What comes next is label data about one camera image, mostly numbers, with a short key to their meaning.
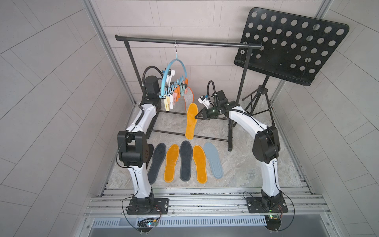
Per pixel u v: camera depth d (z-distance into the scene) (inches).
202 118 31.1
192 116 33.6
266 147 21.0
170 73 28.0
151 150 35.6
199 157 34.2
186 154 35.0
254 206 28.0
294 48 25.7
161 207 27.9
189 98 36.9
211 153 35.2
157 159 34.1
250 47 22.0
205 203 28.6
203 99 31.9
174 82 29.9
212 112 30.2
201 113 31.8
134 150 19.7
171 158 34.2
